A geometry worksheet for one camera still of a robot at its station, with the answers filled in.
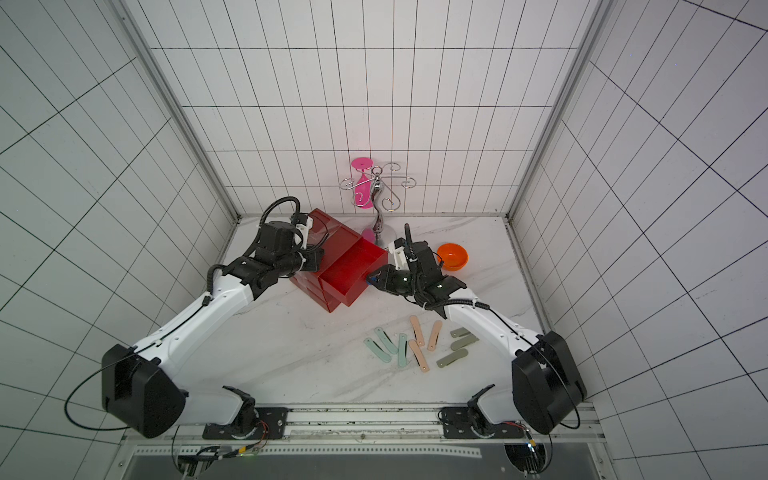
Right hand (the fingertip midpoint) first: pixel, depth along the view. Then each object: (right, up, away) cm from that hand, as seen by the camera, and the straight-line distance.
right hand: (372, 271), depth 80 cm
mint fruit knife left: (+4, -25, +3) cm, 26 cm away
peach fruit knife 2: (+19, -20, +9) cm, 29 cm away
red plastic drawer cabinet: (-11, +9, +5) cm, 15 cm away
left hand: (-15, +4, +1) cm, 15 cm away
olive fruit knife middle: (+27, -22, +8) cm, 36 cm away
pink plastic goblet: (-4, +27, +22) cm, 35 cm away
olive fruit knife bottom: (+23, -26, +3) cm, 35 cm away
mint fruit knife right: (+8, -24, +5) cm, 26 cm away
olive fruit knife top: (+26, -20, +9) cm, 34 cm away
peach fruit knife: (+13, -19, +9) cm, 25 cm away
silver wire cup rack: (0, +26, +10) cm, 27 cm away
